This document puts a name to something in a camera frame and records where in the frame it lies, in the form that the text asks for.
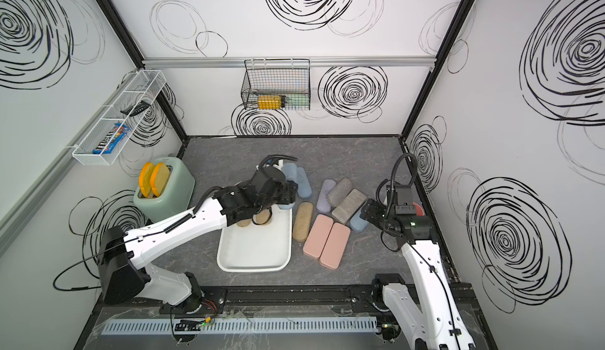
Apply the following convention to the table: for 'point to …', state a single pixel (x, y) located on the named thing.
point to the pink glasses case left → (317, 236)
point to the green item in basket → (297, 101)
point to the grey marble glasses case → (349, 206)
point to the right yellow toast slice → (159, 178)
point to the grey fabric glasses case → (339, 191)
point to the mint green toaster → (177, 197)
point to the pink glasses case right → (333, 251)
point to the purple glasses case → (324, 203)
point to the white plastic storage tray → (257, 248)
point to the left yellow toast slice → (144, 178)
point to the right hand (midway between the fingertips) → (374, 213)
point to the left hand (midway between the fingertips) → (292, 187)
